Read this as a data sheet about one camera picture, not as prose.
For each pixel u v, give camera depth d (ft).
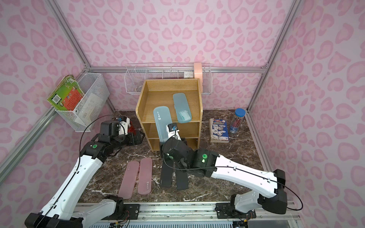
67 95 2.35
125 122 2.20
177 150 1.36
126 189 2.63
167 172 2.82
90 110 2.76
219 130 3.40
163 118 2.10
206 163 1.38
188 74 3.03
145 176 2.81
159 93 2.81
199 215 2.36
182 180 2.75
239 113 3.06
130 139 2.15
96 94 2.94
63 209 1.25
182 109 2.46
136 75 3.19
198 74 2.69
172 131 1.72
